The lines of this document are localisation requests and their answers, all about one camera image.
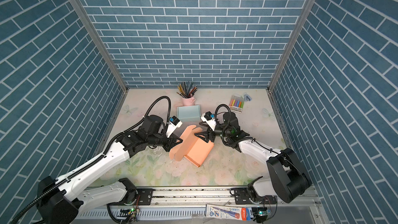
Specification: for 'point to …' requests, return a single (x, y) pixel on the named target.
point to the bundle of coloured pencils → (186, 90)
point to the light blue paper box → (187, 113)
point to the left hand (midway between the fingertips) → (182, 141)
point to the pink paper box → (195, 147)
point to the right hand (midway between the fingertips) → (197, 127)
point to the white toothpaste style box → (229, 212)
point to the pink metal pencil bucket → (188, 101)
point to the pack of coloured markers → (236, 103)
